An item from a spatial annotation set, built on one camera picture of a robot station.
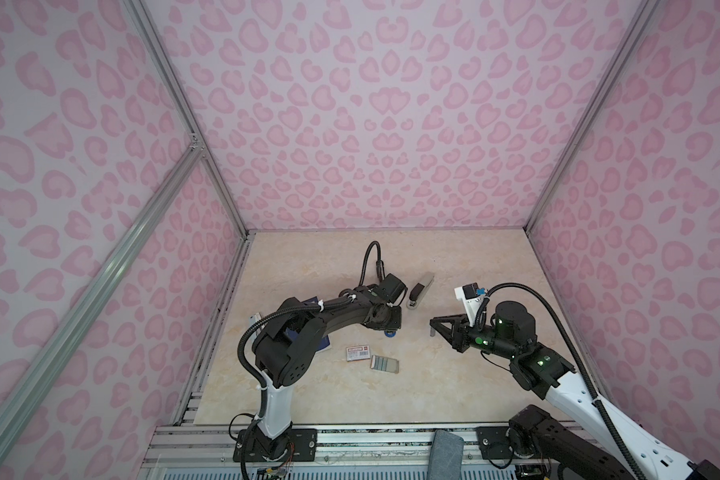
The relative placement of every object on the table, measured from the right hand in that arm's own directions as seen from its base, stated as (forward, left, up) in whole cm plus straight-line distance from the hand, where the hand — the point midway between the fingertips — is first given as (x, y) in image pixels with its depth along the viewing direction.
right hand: (434, 323), depth 71 cm
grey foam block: (-25, -3, -18) cm, 31 cm away
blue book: (-10, +29, +14) cm, 34 cm away
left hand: (+10, +7, -18) cm, 22 cm away
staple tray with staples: (-2, +12, -21) cm, 24 cm away
